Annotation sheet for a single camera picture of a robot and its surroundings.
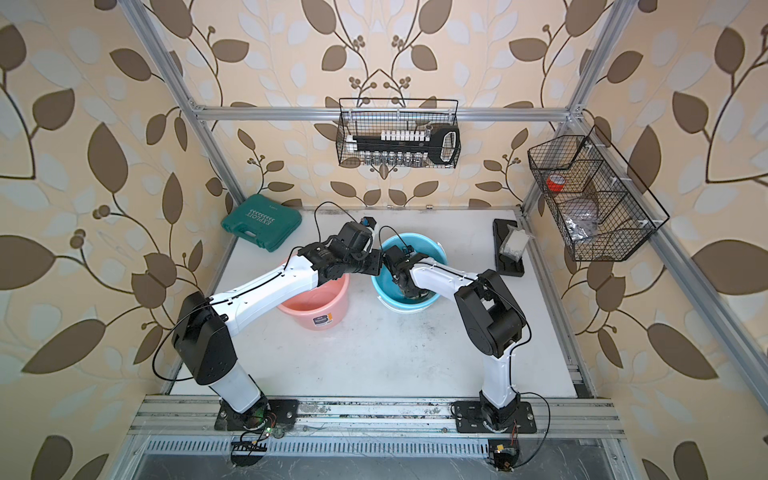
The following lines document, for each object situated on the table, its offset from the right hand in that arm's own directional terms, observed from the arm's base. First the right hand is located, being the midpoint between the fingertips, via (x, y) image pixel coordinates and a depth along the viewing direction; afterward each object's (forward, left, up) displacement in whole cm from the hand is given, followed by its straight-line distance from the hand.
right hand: (427, 282), depth 95 cm
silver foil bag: (-2, -36, +28) cm, 46 cm away
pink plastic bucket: (-14, +29, +14) cm, 35 cm away
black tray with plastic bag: (+7, -28, -2) cm, 29 cm away
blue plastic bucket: (-9, +12, +12) cm, 19 cm away
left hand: (-1, +14, +16) cm, 21 cm away
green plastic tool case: (+29, +58, +2) cm, 65 cm away
